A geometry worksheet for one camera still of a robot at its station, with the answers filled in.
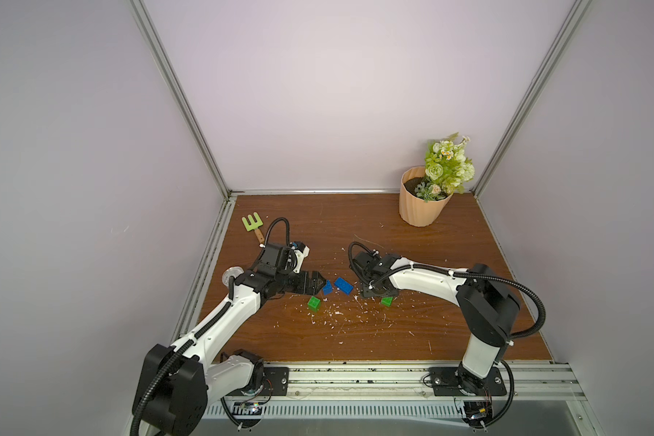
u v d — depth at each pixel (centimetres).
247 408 71
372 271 66
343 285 90
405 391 73
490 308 46
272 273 64
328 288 88
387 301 87
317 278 74
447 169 90
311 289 73
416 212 100
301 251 76
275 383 73
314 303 85
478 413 71
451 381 73
